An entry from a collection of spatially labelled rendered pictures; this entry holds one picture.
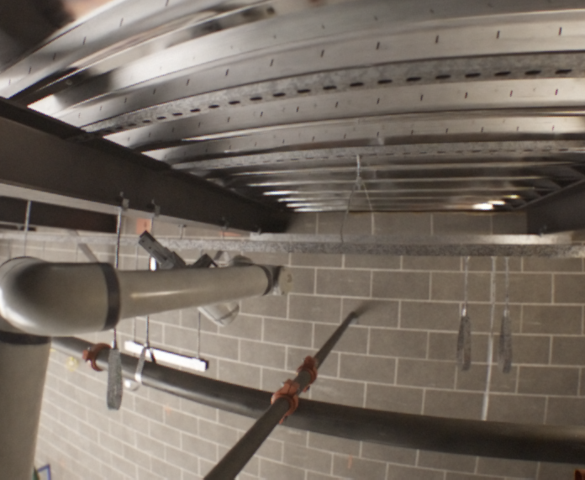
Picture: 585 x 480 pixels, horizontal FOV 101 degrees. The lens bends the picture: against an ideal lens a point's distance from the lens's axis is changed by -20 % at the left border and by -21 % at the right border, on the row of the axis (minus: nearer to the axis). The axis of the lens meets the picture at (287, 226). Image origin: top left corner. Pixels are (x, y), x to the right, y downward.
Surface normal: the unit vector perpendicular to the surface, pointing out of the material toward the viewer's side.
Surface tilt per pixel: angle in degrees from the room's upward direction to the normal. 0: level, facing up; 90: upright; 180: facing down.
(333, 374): 90
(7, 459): 90
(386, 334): 90
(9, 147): 90
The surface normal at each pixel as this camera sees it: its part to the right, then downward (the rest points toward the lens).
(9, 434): 0.83, -0.02
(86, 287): 0.67, -0.47
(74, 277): 0.54, -0.65
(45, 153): 0.94, 0.00
